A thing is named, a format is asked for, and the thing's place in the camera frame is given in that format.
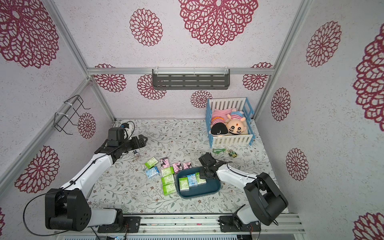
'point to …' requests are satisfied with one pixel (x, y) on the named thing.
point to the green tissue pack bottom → (169, 188)
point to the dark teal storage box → (212, 186)
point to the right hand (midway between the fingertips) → (207, 174)
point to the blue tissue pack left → (152, 172)
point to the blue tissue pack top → (192, 180)
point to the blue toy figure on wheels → (136, 154)
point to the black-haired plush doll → (218, 127)
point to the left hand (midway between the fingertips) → (141, 140)
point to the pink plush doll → (222, 113)
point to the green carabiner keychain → (218, 150)
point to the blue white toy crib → (230, 122)
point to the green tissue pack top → (200, 181)
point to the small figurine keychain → (232, 153)
